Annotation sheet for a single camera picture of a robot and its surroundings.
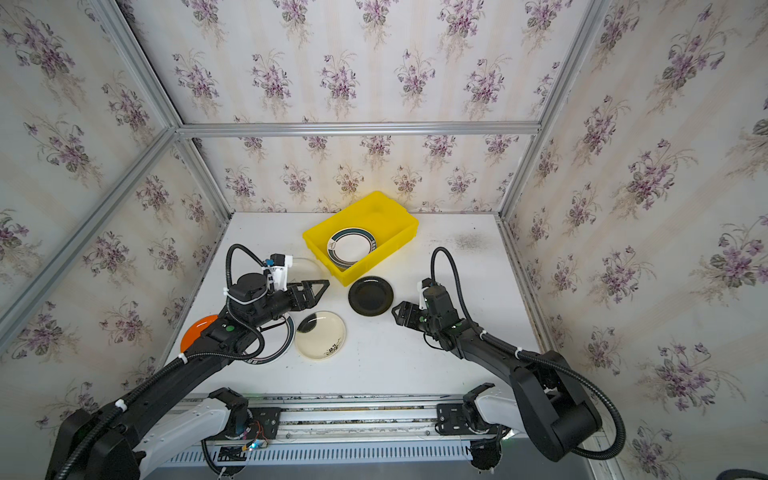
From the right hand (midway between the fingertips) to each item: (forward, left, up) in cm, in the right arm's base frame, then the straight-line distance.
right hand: (397, 315), depth 86 cm
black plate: (+10, +8, -5) cm, 14 cm away
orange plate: (-1, +61, -4) cm, 61 cm away
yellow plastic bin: (+40, 0, -3) cm, 40 cm away
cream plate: (-3, +23, -6) cm, 24 cm away
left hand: (+3, +21, +15) cm, 26 cm away
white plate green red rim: (+31, +17, -4) cm, 35 cm away
